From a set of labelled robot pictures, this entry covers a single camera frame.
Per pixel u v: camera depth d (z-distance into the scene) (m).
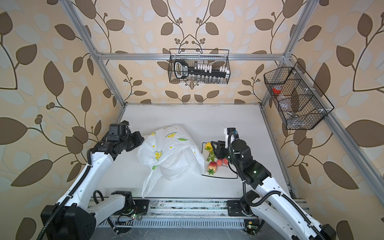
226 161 0.89
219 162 0.87
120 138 0.61
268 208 0.57
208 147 0.89
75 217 0.37
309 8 0.71
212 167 0.83
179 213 0.74
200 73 0.85
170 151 0.74
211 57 0.91
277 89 0.87
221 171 0.86
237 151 0.53
